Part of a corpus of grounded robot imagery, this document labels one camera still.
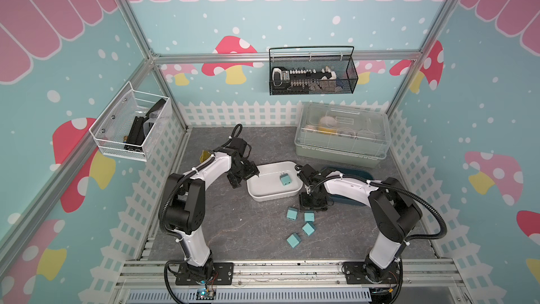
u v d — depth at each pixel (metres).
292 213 0.87
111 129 0.69
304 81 0.87
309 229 0.83
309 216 0.85
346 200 0.60
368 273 0.67
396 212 0.47
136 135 0.71
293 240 0.80
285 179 0.97
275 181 0.98
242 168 0.80
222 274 0.75
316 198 0.76
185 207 0.49
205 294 0.71
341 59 0.90
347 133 0.97
